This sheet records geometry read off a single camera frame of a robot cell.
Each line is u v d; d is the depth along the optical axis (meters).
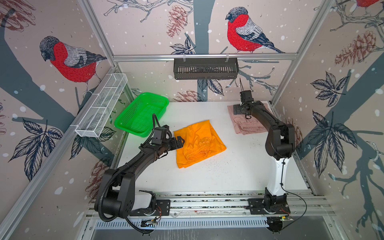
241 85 1.16
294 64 0.96
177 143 0.80
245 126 1.03
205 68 1.04
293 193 0.64
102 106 0.78
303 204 0.76
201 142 0.92
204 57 0.90
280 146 0.57
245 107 0.76
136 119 1.11
